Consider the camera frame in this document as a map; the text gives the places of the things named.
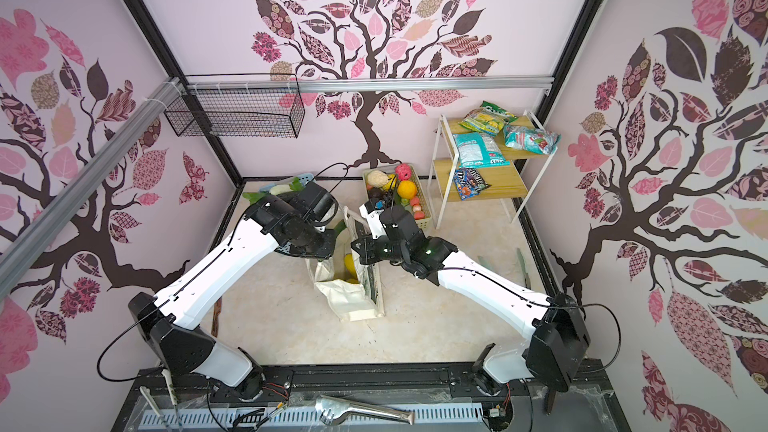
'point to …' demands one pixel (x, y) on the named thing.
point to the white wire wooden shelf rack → (521, 177)
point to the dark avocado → (375, 193)
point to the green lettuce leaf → (253, 196)
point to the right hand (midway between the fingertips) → (351, 241)
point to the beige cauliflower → (377, 179)
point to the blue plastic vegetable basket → (304, 178)
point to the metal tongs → (333, 411)
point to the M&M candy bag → (469, 183)
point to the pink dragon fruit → (404, 171)
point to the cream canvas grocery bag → (349, 288)
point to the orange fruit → (406, 189)
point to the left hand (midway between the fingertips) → (325, 255)
